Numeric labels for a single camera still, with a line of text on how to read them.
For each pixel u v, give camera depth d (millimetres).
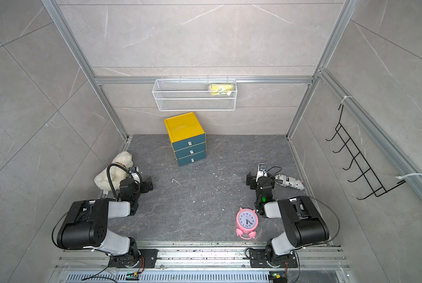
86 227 443
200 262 730
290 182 931
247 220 817
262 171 781
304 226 446
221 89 845
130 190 725
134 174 803
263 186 694
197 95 1007
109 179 699
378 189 578
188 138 902
